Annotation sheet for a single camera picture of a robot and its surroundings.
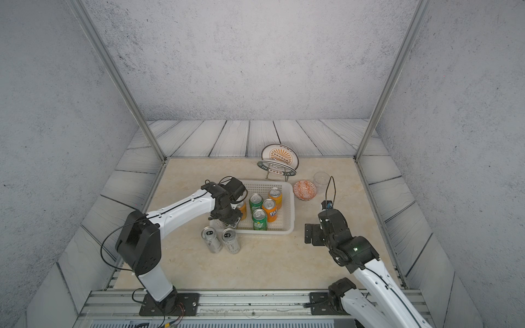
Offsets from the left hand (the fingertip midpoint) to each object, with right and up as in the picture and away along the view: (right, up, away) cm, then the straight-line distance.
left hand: (234, 220), depth 86 cm
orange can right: (+17, +11, +5) cm, 21 cm away
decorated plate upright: (+20, +30, +15) cm, 39 cm away
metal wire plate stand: (+24, +18, +19) cm, 35 cm away
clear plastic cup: (+42, +16, +20) cm, 49 cm away
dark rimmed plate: (+18, +23, +11) cm, 31 cm away
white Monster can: (0, -4, -11) cm, 12 cm away
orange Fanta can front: (+15, +6, 0) cm, 16 cm away
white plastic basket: (+22, -3, +6) cm, 23 cm away
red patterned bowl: (+33, +11, +18) cm, 39 cm away
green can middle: (+9, +7, +2) cm, 12 cm away
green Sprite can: (+11, +1, -2) cm, 11 cm away
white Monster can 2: (-8, -3, -9) cm, 13 cm away
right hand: (+33, 0, -11) cm, 35 cm away
